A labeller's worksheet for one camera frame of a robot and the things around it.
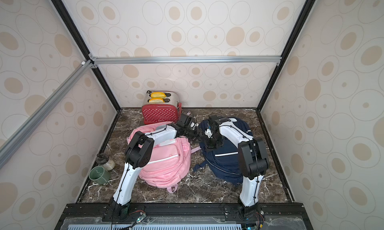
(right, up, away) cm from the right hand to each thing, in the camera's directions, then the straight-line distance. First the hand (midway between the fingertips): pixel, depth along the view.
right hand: (206, 151), depth 90 cm
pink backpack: (-21, -7, -5) cm, 23 cm away
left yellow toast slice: (-32, +36, +10) cm, 49 cm away
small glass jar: (-57, -3, -9) cm, 58 cm away
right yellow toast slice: (-32, +32, +7) cm, 45 cm away
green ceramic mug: (-61, -13, -5) cm, 63 cm away
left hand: (+2, +8, +2) cm, 8 cm away
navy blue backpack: (+10, -4, -3) cm, 12 cm away
